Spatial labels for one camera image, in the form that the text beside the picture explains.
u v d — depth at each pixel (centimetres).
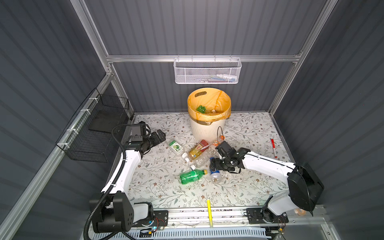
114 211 40
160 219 72
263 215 66
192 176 83
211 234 71
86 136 71
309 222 73
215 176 83
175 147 96
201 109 102
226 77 91
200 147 94
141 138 63
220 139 102
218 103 100
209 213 75
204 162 91
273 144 101
